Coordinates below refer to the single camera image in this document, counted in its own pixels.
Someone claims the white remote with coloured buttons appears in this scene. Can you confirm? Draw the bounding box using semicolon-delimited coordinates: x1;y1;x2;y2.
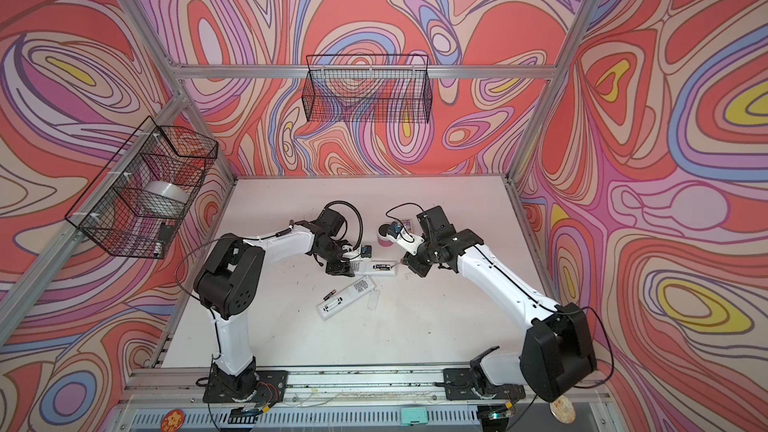
350;259;399;277

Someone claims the white remote with back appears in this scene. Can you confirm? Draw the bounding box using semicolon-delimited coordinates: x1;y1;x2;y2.
316;276;376;321

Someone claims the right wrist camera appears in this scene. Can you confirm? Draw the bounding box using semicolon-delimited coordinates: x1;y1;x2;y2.
385;221;424;256

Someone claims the black wire basket left wall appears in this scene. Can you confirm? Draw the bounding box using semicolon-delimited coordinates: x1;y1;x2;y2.
65;118;219;259

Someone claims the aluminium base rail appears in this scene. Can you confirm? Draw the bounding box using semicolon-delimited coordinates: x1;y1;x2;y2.
119;363;607;409

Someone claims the red round sticker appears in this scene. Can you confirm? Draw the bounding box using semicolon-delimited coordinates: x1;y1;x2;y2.
160;409;185;432

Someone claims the pink round speaker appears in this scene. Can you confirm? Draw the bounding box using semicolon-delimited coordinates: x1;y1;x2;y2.
377;223;393;247

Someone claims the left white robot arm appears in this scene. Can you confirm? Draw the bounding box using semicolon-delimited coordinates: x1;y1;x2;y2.
193;210;350;404

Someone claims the black wire basket wall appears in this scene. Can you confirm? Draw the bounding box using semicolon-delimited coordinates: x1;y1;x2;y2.
65;118;219;259
301;53;433;124

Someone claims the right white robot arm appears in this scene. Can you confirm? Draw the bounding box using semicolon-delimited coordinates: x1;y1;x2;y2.
404;206;597;403

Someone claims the beige round disc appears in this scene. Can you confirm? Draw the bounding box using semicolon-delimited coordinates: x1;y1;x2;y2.
549;396;576;424

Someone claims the green box on rail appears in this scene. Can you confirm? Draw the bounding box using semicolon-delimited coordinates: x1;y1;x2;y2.
400;407;429;427

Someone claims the black wire basket back wall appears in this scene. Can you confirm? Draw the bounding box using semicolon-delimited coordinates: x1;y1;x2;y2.
301;53;433;124

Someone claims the silver tape roll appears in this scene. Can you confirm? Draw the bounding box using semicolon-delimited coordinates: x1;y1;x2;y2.
139;181;189;218

